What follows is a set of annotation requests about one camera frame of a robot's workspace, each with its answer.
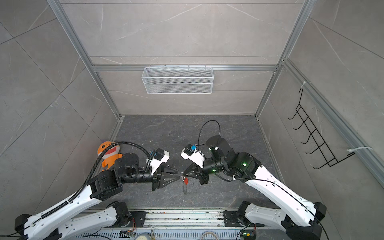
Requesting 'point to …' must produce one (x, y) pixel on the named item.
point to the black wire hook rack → (328, 156)
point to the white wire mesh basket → (179, 80)
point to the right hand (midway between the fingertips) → (185, 172)
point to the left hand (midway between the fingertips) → (178, 172)
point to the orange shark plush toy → (111, 155)
